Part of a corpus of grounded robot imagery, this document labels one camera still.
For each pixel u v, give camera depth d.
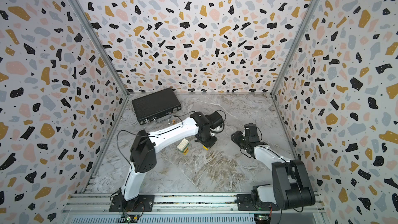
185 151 0.88
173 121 1.07
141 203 0.73
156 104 1.09
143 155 0.50
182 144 0.84
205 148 0.78
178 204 0.75
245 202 0.73
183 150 0.85
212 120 0.67
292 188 0.43
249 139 0.72
